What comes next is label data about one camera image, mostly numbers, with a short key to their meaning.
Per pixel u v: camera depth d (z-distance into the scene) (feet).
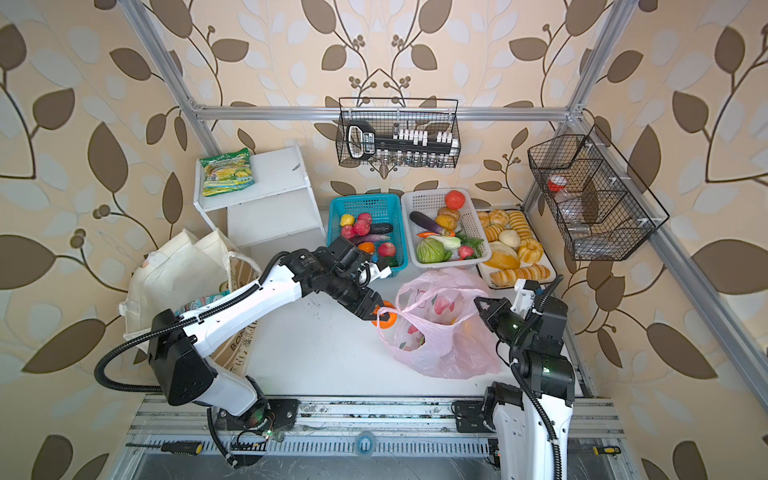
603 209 2.40
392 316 2.32
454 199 3.64
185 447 2.24
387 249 3.34
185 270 2.57
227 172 2.64
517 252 3.35
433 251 3.18
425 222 3.69
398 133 2.68
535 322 1.69
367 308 2.11
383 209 3.79
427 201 3.79
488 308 2.23
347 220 3.66
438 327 2.23
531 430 1.46
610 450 2.27
